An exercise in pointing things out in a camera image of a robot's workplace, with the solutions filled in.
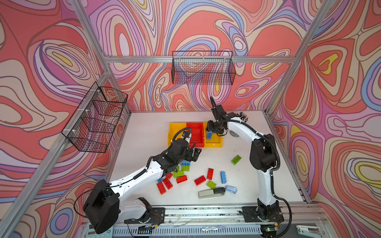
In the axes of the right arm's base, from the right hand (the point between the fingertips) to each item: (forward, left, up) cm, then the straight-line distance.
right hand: (211, 132), depth 97 cm
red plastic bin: (+6, +9, -10) cm, 15 cm away
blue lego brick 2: (-29, +32, -6) cm, 44 cm away
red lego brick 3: (-33, +31, -6) cm, 46 cm away
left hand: (-16, +12, +8) cm, 21 cm away
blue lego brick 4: (-1, +1, -2) cm, 3 cm away
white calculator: (-52, +61, -6) cm, 81 cm away
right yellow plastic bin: (-2, -4, -8) cm, 9 cm away
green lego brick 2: (-25, +21, -7) cm, 34 cm away
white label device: (-55, -40, -7) cm, 68 cm away
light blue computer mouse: (-35, -8, -7) cm, 36 cm away
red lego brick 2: (-31, +27, -7) cm, 42 cm away
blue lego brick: (-19, +17, -5) cm, 26 cm away
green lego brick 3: (-22, +17, -7) cm, 29 cm away
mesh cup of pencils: (+5, -21, +8) cm, 23 cm away
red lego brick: (-26, +27, -7) cm, 38 cm away
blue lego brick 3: (-28, -5, -7) cm, 29 cm away
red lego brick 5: (-29, +9, -7) cm, 32 cm away
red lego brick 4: (-29, +20, -6) cm, 35 cm away
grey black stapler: (-37, +2, -4) cm, 37 cm away
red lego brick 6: (-26, +3, -7) cm, 27 cm away
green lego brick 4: (-32, +3, -7) cm, 33 cm away
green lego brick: (-18, -14, -6) cm, 24 cm away
